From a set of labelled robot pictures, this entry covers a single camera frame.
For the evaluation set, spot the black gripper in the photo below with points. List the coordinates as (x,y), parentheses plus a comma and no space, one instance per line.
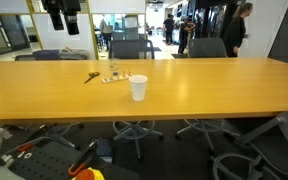
(60,4)

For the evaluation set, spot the blue round block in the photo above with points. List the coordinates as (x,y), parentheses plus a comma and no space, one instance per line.
(115,74)

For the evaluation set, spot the clear glass cup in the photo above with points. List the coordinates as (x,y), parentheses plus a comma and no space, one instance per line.
(114,64)

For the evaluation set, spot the white paper cup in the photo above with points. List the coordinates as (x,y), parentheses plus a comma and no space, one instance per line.
(138,88)

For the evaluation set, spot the person in grey jacket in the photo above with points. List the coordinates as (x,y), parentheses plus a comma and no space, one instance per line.
(106,30)

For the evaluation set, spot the grey mesh office chair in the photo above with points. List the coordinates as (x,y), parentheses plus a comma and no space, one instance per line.
(284,140)
(206,48)
(131,50)

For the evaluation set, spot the person in dark clothes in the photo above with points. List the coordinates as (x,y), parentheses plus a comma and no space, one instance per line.
(168,28)
(184,35)

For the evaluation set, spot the grey chair base with footring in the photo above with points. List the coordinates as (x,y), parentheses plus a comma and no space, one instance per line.
(136,133)
(205,128)

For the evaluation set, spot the dark blue box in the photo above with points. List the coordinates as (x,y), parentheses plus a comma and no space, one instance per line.
(104,150)

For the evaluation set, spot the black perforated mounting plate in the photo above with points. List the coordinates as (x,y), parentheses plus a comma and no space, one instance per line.
(44,163)

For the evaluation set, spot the black framed glass doors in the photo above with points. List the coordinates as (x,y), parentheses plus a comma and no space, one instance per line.
(214,20)

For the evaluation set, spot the yellow red emergency stop button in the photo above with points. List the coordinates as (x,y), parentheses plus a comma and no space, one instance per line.
(90,175)

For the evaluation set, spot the woman in black with ponytail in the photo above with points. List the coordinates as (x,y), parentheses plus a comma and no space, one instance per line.
(235,31)

